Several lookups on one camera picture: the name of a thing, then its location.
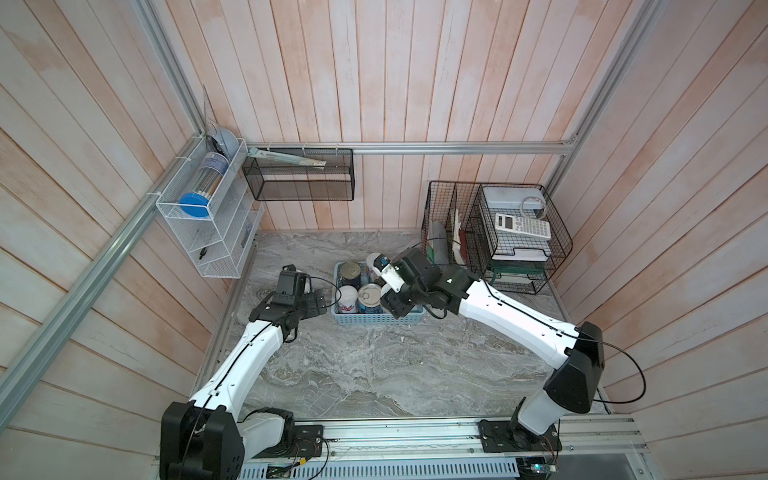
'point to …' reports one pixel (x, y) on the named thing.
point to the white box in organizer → (524, 198)
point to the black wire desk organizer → (510, 235)
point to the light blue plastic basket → (366, 319)
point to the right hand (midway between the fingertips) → (390, 292)
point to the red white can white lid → (348, 303)
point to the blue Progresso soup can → (369, 299)
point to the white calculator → (514, 224)
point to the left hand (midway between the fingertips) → (306, 305)
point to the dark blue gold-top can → (350, 275)
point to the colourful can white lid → (372, 271)
